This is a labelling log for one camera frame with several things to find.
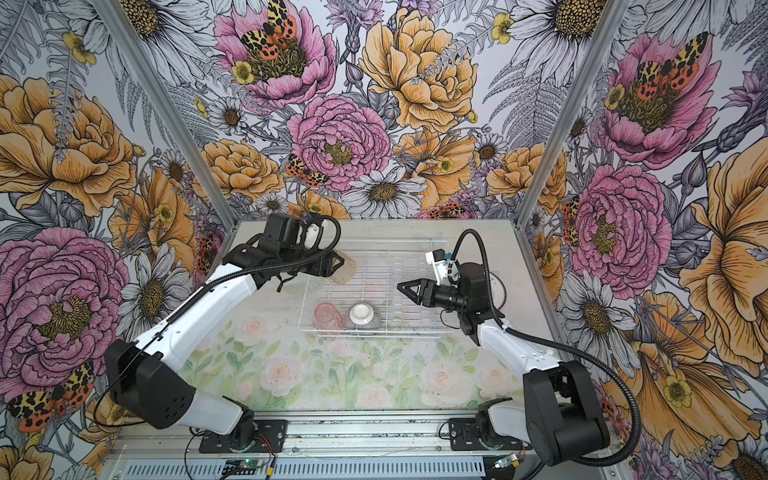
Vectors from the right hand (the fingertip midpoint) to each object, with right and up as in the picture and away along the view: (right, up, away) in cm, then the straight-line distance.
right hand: (402, 296), depth 79 cm
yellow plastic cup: (-15, +6, 0) cm, 16 cm away
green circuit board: (-37, -38, -9) cm, 54 cm away
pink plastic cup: (-21, -7, +6) cm, 23 cm away
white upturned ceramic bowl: (-11, -7, +8) cm, 16 cm away
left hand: (-19, +7, +1) cm, 21 cm away
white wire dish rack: (-13, -4, +20) cm, 24 cm away
